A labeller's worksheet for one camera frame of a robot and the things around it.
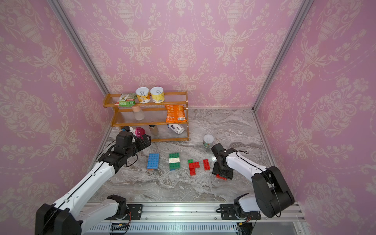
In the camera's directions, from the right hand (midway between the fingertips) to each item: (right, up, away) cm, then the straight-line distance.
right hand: (220, 173), depth 86 cm
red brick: (-15, +5, +1) cm, 16 cm away
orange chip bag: (-27, +36, +8) cm, 46 cm away
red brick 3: (-8, +5, +3) cm, 10 cm away
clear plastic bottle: (-51, +36, +5) cm, 62 cm away
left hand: (-43, +20, -4) cm, 47 cm away
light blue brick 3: (-41, +5, +1) cm, 41 cm away
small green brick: (-18, +6, +4) cm, 19 cm away
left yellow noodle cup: (-44, +46, -6) cm, 64 cm away
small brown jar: (-43, +26, +11) cm, 51 cm away
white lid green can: (-6, +19, +8) cm, 21 cm away
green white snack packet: (-54, +43, -5) cm, 69 cm away
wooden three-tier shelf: (-35, +34, +9) cm, 50 cm away
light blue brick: (-40, +9, +3) cm, 41 cm away
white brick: (-28, +7, +3) cm, 29 cm away
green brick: (-28, +10, +5) cm, 30 cm away
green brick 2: (-28, +5, +1) cm, 28 cm away
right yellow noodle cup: (-36, +47, -5) cm, 60 cm away
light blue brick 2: (-40, +7, +2) cm, 41 cm away
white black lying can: (-27, +27, +13) cm, 40 cm away
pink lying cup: (-51, +24, +7) cm, 57 cm away
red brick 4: (-2, 0, -3) cm, 4 cm away
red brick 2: (-17, +1, +1) cm, 17 cm away
